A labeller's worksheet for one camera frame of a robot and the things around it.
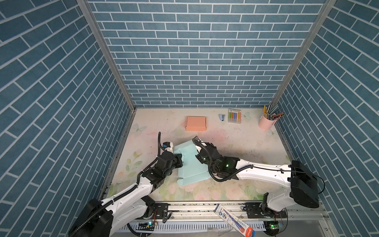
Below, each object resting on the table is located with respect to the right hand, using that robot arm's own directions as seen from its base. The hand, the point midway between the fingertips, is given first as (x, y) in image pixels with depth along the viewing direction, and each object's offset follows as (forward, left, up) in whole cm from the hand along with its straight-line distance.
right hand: (198, 142), depth 78 cm
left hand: (-3, +8, -9) cm, 13 cm away
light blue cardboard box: (-11, +3, -12) cm, 16 cm away
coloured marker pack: (+38, -26, -18) cm, 49 cm away
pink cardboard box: (+25, +4, -14) cm, 29 cm away
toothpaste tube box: (-35, -26, -18) cm, 47 cm away
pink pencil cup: (+28, -46, -14) cm, 56 cm away
